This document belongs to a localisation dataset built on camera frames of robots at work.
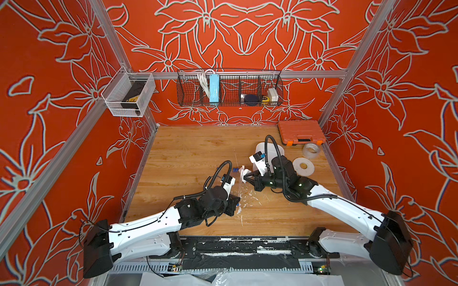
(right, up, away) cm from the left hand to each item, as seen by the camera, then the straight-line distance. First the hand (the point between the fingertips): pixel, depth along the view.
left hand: (241, 199), depth 72 cm
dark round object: (+7, +47, +23) cm, 53 cm away
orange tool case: (+40, +31, +38) cm, 63 cm away
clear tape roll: (+46, +19, +34) cm, 60 cm away
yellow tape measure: (+15, +48, +22) cm, 55 cm away
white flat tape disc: (+37, +10, +26) cm, 47 cm away
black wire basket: (-1, +54, +24) cm, 59 cm away
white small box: (+18, +49, +19) cm, 55 cm away
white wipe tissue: (+1, +11, +2) cm, 12 cm away
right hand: (0, +9, +1) cm, 9 cm away
